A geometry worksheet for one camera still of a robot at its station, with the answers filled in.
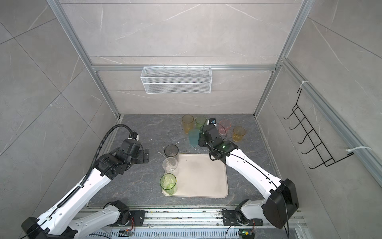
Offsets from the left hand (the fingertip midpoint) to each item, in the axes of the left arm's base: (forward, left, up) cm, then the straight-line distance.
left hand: (138, 149), depth 75 cm
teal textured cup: (+21, -30, -18) cm, 41 cm away
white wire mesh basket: (+50, -18, +8) cm, 53 cm away
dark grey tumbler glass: (+5, -16, -11) cm, 20 cm away
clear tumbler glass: (-2, -14, -14) cm, 20 cm away
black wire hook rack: (-15, -82, +13) cm, 84 cm away
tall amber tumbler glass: (+27, -26, -10) cm, 39 cm away
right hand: (+8, -35, 0) cm, 36 cm away
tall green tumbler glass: (-12, -14, -17) cm, 25 cm away
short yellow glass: (+23, -63, -21) cm, 70 cm away
